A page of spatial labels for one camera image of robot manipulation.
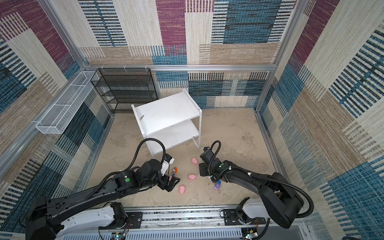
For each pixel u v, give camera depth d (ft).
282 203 1.37
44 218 1.32
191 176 2.79
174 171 2.85
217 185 2.72
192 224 2.39
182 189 2.66
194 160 3.00
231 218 2.39
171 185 2.17
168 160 2.18
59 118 2.35
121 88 3.55
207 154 2.26
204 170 2.64
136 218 2.44
